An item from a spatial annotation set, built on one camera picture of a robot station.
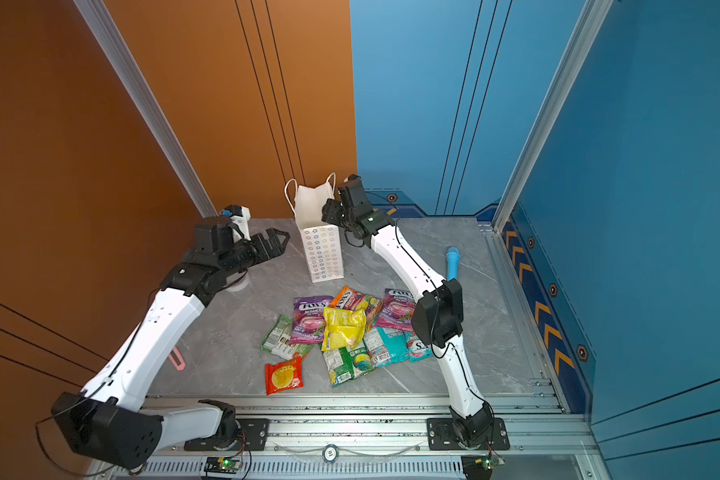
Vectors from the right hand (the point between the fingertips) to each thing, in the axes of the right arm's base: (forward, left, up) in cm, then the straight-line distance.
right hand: (328, 210), depth 88 cm
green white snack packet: (-29, +16, -26) cm, 42 cm away
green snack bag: (-36, -6, -25) cm, 44 cm away
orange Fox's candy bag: (-17, -6, -23) cm, 29 cm away
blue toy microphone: (-3, -41, -23) cm, 47 cm away
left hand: (-14, +11, +4) cm, 18 cm away
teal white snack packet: (-32, -17, -24) cm, 43 cm away
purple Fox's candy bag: (-23, +7, -23) cm, 34 cm away
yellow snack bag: (-29, -5, -19) cm, 35 cm away
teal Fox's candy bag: (-32, -25, -25) cm, 48 cm away
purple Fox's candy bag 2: (-21, -21, -23) cm, 37 cm away
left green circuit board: (-59, +22, -28) cm, 69 cm away
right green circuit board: (-60, -38, -29) cm, 76 cm away
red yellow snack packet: (-39, +12, -26) cm, 48 cm away
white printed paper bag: (-7, +2, -5) cm, 9 cm away
